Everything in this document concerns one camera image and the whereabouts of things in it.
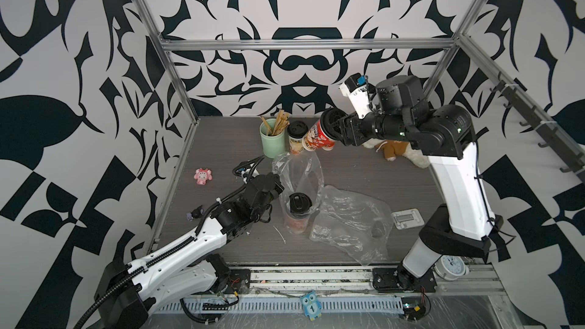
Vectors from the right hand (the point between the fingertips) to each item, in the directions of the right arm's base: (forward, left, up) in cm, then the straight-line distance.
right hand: (336, 119), depth 58 cm
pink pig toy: (+8, +49, -41) cm, 65 cm away
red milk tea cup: (-12, +10, -28) cm, 32 cm away
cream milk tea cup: (+20, +10, -26) cm, 34 cm away
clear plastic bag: (-12, -11, -41) cm, 45 cm away
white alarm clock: (-26, -39, -42) cm, 63 cm away
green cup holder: (+20, +20, -35) cm, 45 cm away
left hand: (-1, +16, -23) cm, 28 cm away
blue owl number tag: (-36, +6, -43) cm, 56 cm away
